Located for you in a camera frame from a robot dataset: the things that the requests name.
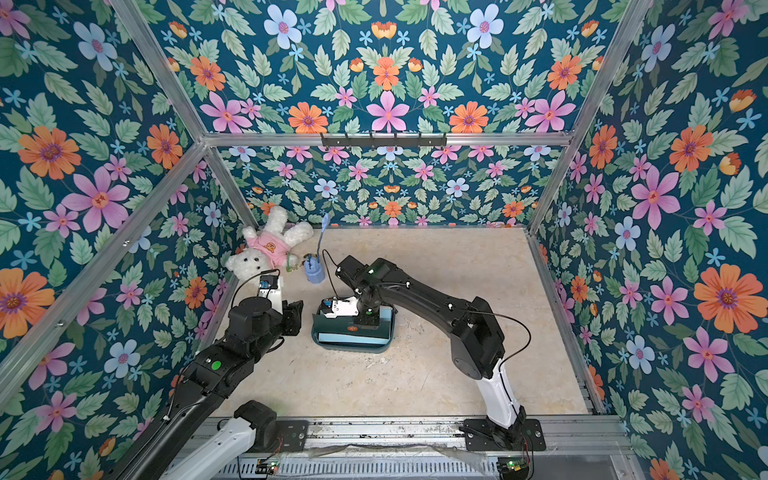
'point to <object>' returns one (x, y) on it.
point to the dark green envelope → (347, 326)
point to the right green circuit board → (514, 463)
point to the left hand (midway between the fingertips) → (300, 302)
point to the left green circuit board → (265, 466)
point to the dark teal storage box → (361, 348)
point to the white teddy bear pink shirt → (268, 250)
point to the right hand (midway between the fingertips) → (362, 316)
